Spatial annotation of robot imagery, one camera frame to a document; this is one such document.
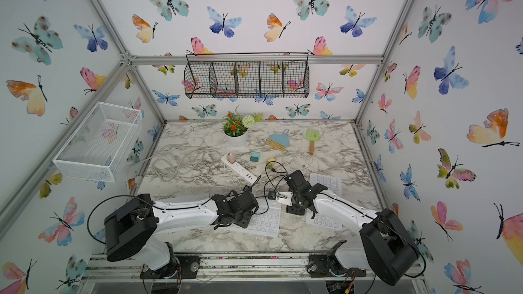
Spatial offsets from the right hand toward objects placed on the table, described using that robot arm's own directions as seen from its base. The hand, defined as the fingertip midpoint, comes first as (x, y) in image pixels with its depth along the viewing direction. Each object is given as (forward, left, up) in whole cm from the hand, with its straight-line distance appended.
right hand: (294, 196), depth 87 cm
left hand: (-8, +19, -3) cm, 21 cm away
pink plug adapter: (+16, +29, +3) cm, 34 cm away
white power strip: (+12, +25, -1) cm, 28 cm away
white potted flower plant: (+29, +28, +11) cm, 42 cm away
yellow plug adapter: (+16, +10, -2) cm, 20 cm away
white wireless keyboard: (-2, +49, -4) cm, 50 cm away
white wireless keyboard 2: (-10, +12, -4) cm, 16 cm away
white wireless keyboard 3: (-9, -10, -4) cm, 14 cm away
